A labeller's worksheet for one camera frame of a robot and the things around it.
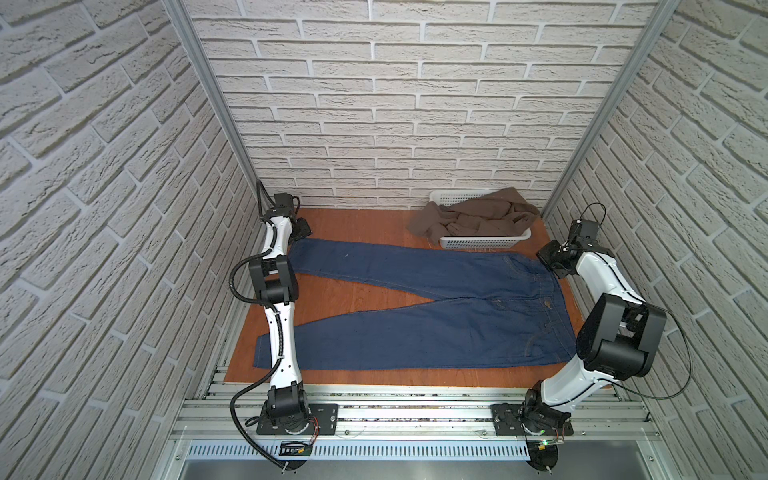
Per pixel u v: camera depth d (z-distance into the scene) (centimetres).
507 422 74
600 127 90
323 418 74
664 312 46
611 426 74
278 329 68
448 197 117
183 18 70
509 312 92
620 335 48
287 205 90
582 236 71
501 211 111
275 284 70
